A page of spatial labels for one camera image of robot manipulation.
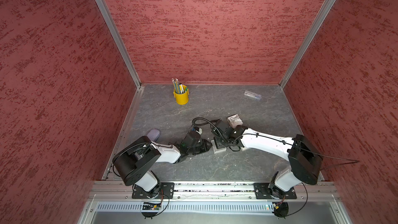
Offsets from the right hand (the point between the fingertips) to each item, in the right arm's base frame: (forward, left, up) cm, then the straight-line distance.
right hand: (219, 145), depth 85 cm
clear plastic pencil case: (+40, -29, -4) cm, 50 cm away
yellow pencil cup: (+34, +24, 0) cm, 42 cm away
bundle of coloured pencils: (+38, +26, +9) cm, 47 cm away
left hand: (-1, +5, -3) cm, 6 cm away
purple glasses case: (+7, +39, 0) cm, 40 cm away
